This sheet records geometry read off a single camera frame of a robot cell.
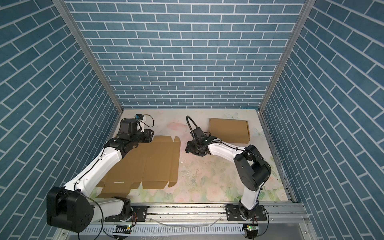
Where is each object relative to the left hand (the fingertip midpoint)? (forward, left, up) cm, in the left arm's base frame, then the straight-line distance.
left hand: (152, 131), depth 84 cm
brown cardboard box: (+10, -49, -13) cm, 52 cm away
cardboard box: (-11, +2, -19) cm, 22 cm away
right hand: (-4, -20, -12) cm, 24 cm away
